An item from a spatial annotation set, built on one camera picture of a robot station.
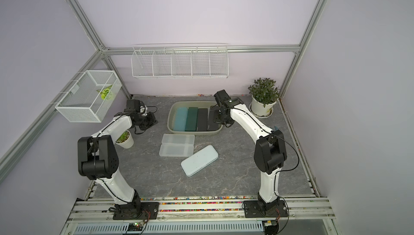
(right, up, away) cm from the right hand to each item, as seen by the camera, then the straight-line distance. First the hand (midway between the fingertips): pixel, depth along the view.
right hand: (218, 119), depth 90 cm
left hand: (-35, -1, +4) cm, 36 cm away
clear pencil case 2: (-24, -17, +3) cm, 29 cm away
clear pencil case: (-24, -12, +7) cm, 28 cm away
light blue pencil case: (-11, -23, -3) cm, 25 cm away
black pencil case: (-4, -4, +9) cm, 10 cm away
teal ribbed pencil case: (-25, -1, +16) cm, 29 cm away
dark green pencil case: (-17, -1, +15) cm, 23 cm away
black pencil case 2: (-10, -4, +15) cm, 19 cm away
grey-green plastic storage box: (-30, +5, +15) cm, 34 cm away
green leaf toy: (-59, +14, -8) cm, 61 cm away
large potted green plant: (+28, +15, +5) cm, 32 cm away
